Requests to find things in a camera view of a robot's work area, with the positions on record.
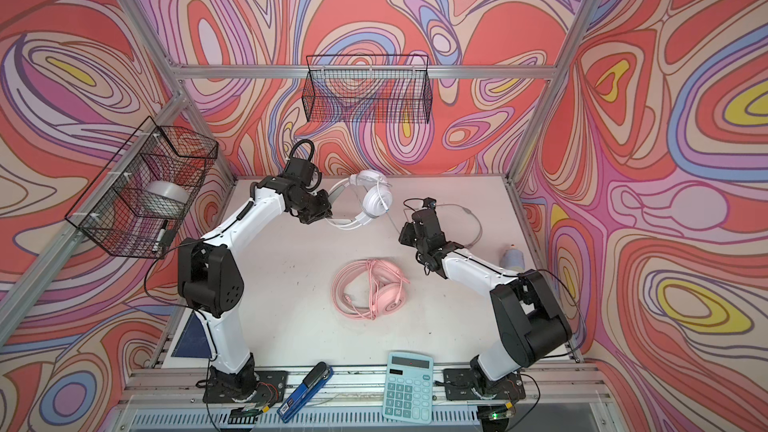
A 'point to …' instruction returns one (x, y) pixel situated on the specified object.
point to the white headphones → (377, 199)
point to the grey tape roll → (166, 197)
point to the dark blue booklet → (193, 341)
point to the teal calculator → (408, 390)
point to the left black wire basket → (113, 214)
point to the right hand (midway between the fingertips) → (408, 232)
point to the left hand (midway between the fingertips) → (336, 208)
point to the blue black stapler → (313, 385)
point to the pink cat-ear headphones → (369, 288)
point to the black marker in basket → (160, 237)
